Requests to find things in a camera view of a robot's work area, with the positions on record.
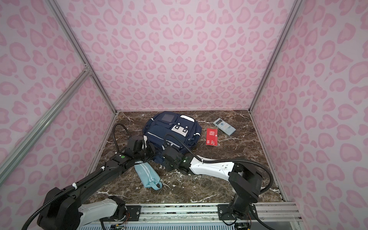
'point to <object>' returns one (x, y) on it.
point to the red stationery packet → (212, 136)
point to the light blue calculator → (224, 126)
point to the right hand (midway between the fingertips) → (167, 161)
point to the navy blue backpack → (158, 124)
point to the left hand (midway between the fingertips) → (162, 149)
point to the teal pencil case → (149, 176)
